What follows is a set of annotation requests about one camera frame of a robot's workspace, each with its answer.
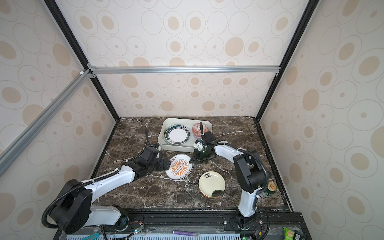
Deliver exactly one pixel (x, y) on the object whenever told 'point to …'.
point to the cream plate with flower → (211, 184)
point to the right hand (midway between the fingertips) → (191, 161)
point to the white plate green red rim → (176, 134)
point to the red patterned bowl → (196, 130)
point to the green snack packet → (290, 235)
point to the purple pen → (187, 233)
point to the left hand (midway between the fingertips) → (168, 160)
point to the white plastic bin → (187, 146)
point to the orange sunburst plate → (181, 167)
